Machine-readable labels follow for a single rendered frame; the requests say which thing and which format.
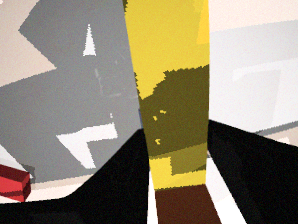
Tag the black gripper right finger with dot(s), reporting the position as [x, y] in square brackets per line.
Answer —
[261, 174]

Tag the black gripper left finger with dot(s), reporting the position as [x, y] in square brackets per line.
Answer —
[118, 193]

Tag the red rectangular block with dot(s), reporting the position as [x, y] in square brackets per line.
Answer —
[14, 183]

